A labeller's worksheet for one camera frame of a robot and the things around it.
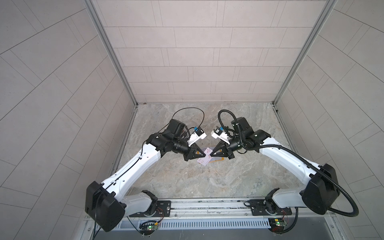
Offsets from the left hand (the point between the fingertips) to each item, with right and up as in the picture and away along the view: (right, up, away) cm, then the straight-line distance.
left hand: (206, 155), depth 66 cm
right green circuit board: (+33, -32, +1) cm, 46 cm away
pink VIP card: (+1, -2, +1) cm, 2 cm away
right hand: (+3, 0, +1) cm, 3 cm away
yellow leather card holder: (+6, -8, +20) cm, 23 cm away
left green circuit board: (-26, -32, -2) cm, 41 cm away
